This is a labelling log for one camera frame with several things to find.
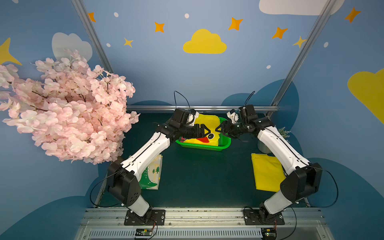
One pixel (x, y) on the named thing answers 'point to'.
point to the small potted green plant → (283, 132)
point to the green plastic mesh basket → (224, 140)
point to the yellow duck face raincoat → (212, 123)
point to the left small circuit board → (143, 232)
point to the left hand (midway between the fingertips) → (205, 130)
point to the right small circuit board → (268, 233)
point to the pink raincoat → (183, 139)
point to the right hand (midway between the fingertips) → (221, 130)
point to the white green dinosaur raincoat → (151, 175)
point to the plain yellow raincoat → (268, 172)
